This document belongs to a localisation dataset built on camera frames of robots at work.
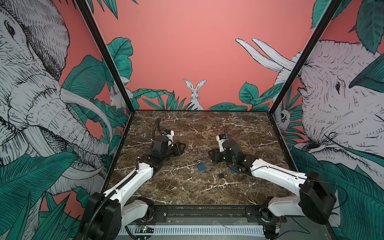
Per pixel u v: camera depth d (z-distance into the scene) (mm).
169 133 757
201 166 910
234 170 625
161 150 628
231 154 633
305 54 859
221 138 748
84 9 698
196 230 703
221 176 884
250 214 743
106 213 391
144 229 700
